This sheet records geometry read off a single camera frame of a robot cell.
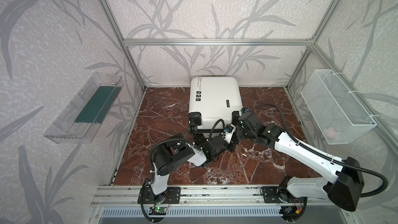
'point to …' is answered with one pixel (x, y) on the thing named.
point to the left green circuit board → (157, 211)
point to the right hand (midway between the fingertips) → (237, 125)
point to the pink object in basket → (329, 131)
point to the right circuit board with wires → (291, 210)
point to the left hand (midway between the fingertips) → (241, 132)
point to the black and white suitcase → (212, 98)
